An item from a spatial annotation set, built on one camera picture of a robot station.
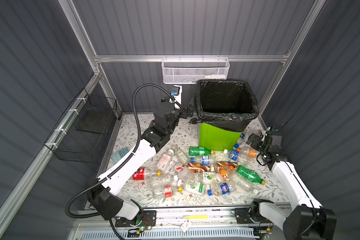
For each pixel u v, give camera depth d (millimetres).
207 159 889
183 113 605
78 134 734
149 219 722
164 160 889
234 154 912
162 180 806
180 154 909
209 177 832
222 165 864
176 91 534
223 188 773
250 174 826
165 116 477
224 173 788
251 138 767
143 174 829
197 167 857
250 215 732
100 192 395
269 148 616
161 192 813
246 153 962
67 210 381
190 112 618
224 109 1012
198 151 926
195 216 754
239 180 808
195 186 789
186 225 707
